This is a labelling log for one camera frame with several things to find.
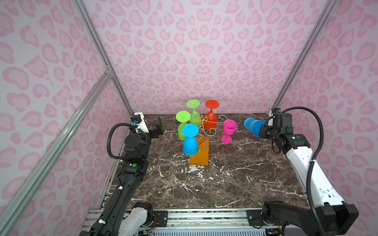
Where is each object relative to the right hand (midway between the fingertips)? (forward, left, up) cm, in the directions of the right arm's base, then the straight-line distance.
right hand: (265, 126), depth 76 cm
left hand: (-2, +57, +10) cm, 58 cm away
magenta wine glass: (+11, +15, -14) cm, 23 cm away
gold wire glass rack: (0, +23, +6) cm, 23 cm away
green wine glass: (+2, +36, +4) cm, 36 cm away
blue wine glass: (0, +6, +1) cm, 6 cm away
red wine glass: (+7, +28, -3) cm, 29 cm away
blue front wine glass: (-11, +38, -2) cm, 40 cm away
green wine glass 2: (0, +42, +6) cm, 42 cm away
